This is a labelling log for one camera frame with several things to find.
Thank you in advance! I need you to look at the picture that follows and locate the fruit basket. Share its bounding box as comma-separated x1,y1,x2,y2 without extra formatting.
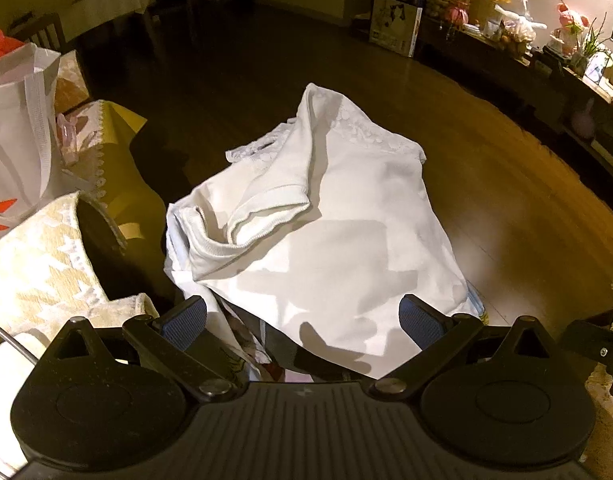
427,0,461,20

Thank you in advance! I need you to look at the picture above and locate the pink clear plastic wrapper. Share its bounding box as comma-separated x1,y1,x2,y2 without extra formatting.
56,112,88,166

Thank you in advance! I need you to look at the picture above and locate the white plush toy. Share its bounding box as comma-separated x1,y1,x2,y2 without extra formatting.
493,0,548,35

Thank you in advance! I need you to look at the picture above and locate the table with white cloth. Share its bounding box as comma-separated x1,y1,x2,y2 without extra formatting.
61,0,157,45

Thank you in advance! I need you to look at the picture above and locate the white tote bag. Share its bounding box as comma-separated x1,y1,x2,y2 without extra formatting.
0,30,62,233

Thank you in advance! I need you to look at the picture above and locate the pink flower figurine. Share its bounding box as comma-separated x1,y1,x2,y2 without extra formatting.
549,0,591,57

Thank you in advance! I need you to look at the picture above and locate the white lace-trimmed shirt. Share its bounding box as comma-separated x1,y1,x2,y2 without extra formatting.
165,82,480,380

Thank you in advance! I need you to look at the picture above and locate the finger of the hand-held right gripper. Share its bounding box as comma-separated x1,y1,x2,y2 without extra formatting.
561,319,613,396

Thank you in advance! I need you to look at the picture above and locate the green potted plant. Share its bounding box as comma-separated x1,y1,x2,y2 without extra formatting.
571,19,613,77

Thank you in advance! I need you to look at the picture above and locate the dark wooden sideboard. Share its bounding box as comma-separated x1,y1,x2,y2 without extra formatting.
417,10,613,176

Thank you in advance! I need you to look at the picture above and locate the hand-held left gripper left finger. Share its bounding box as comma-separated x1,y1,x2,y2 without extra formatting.
51,296,237,403

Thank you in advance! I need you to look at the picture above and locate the light blue garment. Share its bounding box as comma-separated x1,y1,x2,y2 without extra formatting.
164,204,488,327

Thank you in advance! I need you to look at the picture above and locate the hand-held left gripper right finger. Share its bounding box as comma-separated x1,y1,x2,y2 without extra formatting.
364,294,558,403

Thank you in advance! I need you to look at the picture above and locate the printed cardboard box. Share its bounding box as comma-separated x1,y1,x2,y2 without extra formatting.
369,0,428,59

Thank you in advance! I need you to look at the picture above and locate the yellow lace-edged tablecloth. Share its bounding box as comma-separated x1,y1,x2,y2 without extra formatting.
56,50,154,241

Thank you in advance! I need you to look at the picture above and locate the pink vase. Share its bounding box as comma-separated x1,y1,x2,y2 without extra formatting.
569,97,598,142

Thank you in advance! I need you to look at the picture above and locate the floral printed garment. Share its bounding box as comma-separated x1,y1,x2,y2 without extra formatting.
217,300,292,387

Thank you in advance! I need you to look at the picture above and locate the dark wooden chair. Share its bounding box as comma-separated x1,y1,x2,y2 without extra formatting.
9,12,66,57

